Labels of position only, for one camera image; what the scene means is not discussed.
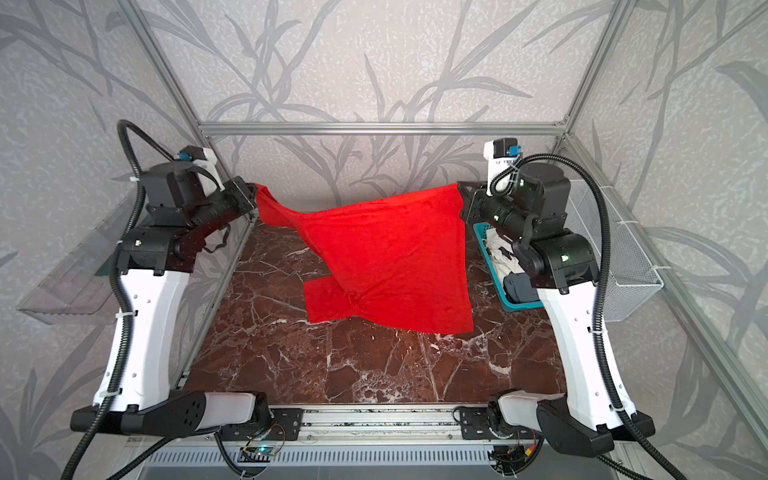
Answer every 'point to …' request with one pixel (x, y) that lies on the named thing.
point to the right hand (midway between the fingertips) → (461, 174)
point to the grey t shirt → (518, 289)
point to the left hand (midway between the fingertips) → (260, 175)
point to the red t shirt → (399, 263)
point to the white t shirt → (501, 262)
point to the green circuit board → (255, 454)
